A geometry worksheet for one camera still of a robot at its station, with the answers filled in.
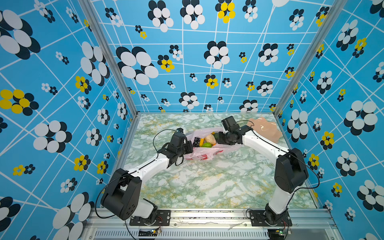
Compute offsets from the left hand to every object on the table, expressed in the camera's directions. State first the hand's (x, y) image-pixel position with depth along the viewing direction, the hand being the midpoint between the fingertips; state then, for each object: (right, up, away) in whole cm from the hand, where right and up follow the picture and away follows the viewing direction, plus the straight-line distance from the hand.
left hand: (194, 144), depth 88 cm
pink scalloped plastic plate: (+53, +10, +24) cm, 59 cm away
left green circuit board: (-25, -42, -15) cm, 51 cm away
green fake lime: (+8, -1, +6) cm, 10 cm away
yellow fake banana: (+6, +1, +12) cm, 14 cm away
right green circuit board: (+42, -40, -17) cm, 60 cm away
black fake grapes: (+2, 0, +11) cm, 11 cm away
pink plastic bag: (+5, -5, -5) cm, 9 cm away
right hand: (+16, +2, +4) cm, 17 cm away
